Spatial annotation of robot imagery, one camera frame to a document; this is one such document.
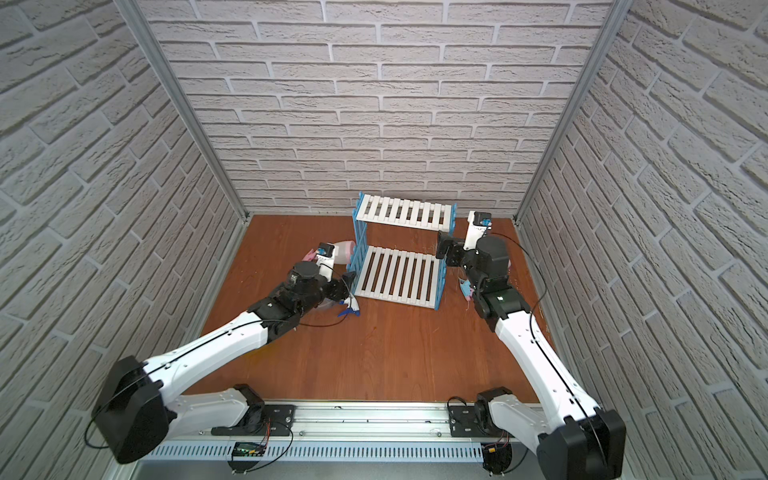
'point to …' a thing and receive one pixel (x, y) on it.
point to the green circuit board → (249, 449)
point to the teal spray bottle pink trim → (467, 290)
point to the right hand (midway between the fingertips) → (447, 232)
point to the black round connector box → (497, 456)
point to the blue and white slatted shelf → (395, 256)
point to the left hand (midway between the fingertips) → (341, 261)
